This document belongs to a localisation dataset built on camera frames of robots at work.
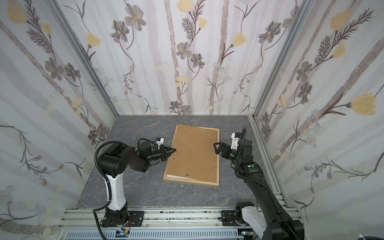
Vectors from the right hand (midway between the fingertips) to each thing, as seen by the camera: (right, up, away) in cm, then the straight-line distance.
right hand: (218, 143), depth 79 cm
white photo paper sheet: (-22, -20, +5) cm, 30 cm away
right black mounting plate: (+4, -37, -6) cm, 37 cm away
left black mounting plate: (-41, -37, -6) cm, 56 cm away
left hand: (-26, -3, +12) cm, 29 cm away
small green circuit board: (-50, -44, -7) cm, 67 cm away
